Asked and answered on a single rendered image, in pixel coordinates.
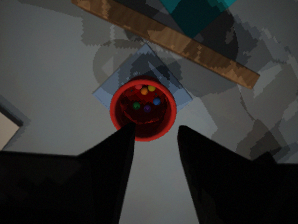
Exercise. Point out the dark green ball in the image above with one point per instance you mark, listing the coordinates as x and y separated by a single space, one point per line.
136 105

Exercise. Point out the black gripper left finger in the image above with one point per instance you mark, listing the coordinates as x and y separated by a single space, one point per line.
93 183

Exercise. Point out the brown wooden plank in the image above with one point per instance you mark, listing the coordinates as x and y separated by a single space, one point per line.
162 35

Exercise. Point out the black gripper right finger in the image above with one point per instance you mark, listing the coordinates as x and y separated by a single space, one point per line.
227 188

